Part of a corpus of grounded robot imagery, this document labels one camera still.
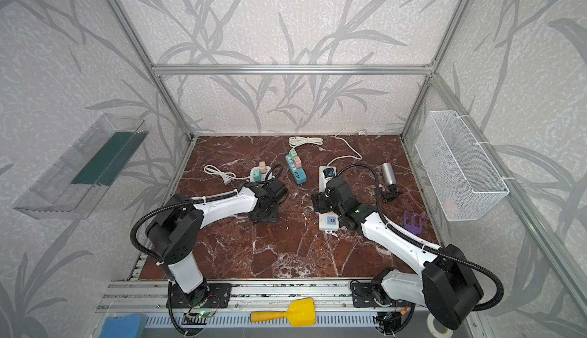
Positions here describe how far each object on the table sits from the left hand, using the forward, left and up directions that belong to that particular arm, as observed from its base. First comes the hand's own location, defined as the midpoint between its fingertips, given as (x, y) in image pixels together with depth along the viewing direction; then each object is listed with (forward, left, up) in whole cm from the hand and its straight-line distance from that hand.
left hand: (271, 211), depth 91 cm
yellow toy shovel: (-34, -13, -1) cm, 36 cm away
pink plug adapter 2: (+22, -10, +4) cm, 24 cm away
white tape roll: (-38, -52, 0) cm, 64 cm away
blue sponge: (-37, +39, -1) cm, 54 cm away
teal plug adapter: (+15, +7, +4) cm, 17 cm away
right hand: (+5, -19, +11) cm, 23 cm away
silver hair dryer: (+10, -51, -1) cm, 52 cm away
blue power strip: (+18, -11, 0) cm, 21 cm away
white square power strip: (+18, +23, -3) cm, 29 cm away
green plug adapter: (+27, -8, +4) cm, 29 cm away
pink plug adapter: (+19, +6, +4) cm, 20 cm away
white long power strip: (-4, -23, 0) cm, 23 cm away
